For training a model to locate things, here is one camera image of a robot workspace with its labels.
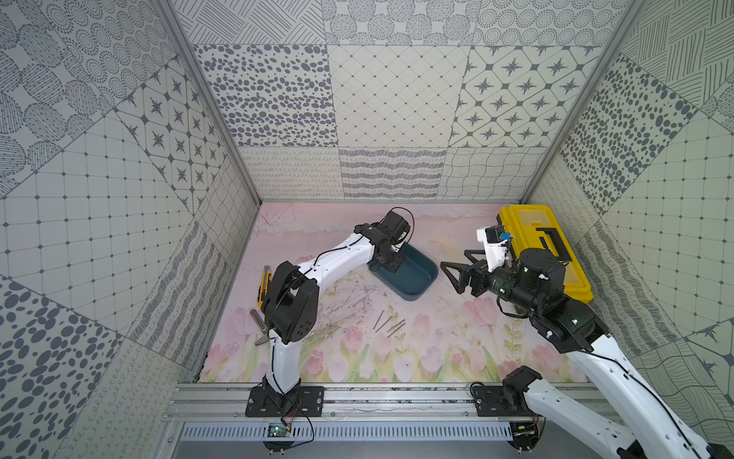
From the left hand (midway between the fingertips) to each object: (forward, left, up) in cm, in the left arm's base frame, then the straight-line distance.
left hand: (393, 256), depth 90 cm
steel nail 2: (-17, +3, -13) cm, 21 cm away
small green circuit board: (-45, +30, -14) cm, 56 cm away
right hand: (-14, -14, +18) cm, 27 cm away
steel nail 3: (-19, -1, -12) cm, 23 cm away
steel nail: (-14, +4, -13) cm, 20 cm away
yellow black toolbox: (+9, -46, +5) cm, 47 cm away
